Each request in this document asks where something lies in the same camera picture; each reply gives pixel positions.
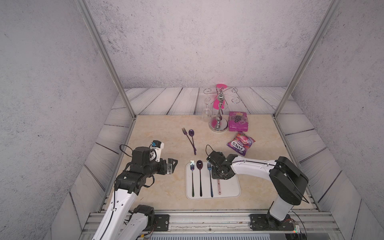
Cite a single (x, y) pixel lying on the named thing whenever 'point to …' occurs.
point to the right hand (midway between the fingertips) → (216, 175)
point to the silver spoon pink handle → (219, 188)
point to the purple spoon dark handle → (191, 133)
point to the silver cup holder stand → (219, 124)
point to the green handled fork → (192, 165)
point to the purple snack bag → (238, 121)
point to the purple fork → (185, 132)
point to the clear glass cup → (207, 112)
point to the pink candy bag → (241, 143)
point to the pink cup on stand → (219, 102)
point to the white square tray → (230, 188)
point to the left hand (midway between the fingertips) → (171, 160)
